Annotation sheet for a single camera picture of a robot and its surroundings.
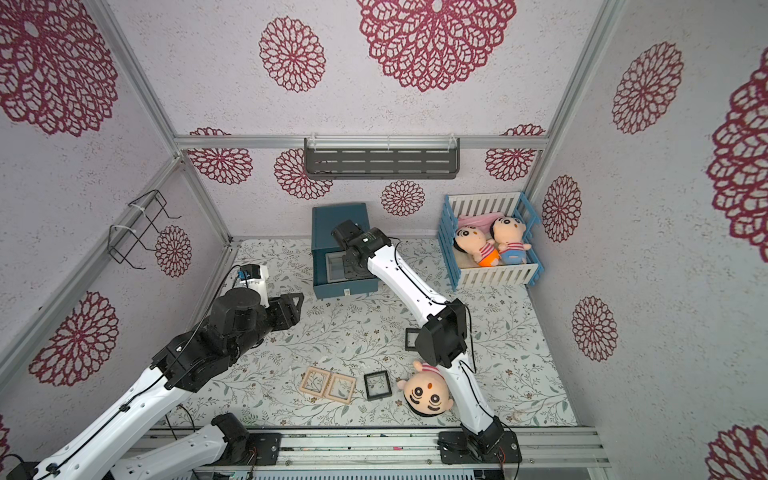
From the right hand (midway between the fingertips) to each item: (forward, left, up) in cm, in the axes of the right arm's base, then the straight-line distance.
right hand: (370, 270), depth 89 cm
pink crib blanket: (+30, -40, -8) cm, 51 cm away
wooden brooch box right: (-29, +8, -17) cm, 34 cm away
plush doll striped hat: (-32, -15, -9) cm, 36 cm away
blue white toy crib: (+20, -39, -7) cm, 44 cm away
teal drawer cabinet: (+18, +16, +5) cm, 25 cm away
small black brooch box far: (-12, -13, -18) cm, 25 cm away
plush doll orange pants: (+14, -40, -9) cm, 43 cm away
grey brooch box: (+2, +11, -2) cm, 11 cm away
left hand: (-18, +16, +11) cm, 27 cm away
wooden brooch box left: (-27, +15, -17) cm, 36 cm away
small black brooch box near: (-28, -3, -17) cm, 33 cm away
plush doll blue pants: (+19, -46, -4) cm, 50 cm away
